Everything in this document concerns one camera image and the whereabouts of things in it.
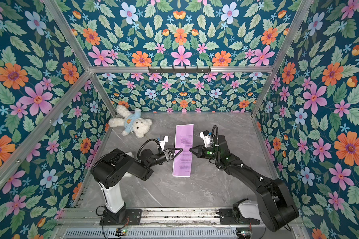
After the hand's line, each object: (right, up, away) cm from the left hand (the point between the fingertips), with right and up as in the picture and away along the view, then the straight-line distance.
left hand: (182, 151), depth 80 cm
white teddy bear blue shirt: (-38, +16, +24) cm, 48 cm away
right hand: (+6, +2, 0) cm, 6 cm away
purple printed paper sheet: (+1, +6, +4) cm, 7 cm away
